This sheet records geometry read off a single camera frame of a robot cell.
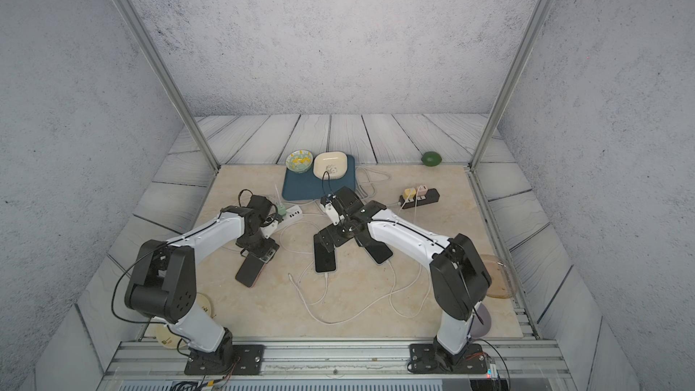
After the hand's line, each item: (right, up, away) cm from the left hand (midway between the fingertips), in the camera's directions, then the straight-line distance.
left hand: (265, 250), depth 92 cm
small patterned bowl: (+6, +32, +27) cm, 42 cm away
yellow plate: (-23, -21, -15) cm, 34 cm away
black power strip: (+61, +18, +16) cm, 65 cm away
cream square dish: (+19, +30, +26) cm, 44 cm away
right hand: (+24, +7, -6) cm, 26 cm away
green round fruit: (+63, +33, +27) cm, 76 cm away
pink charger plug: (+56, +20, +11) cm, 60 cm away
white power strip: (+7, +11, +10) cm, 16 cm away
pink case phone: (-4, -6, -3) cm, 8 cm away
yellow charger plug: (+50, +19, +10) cm, 55 cm away
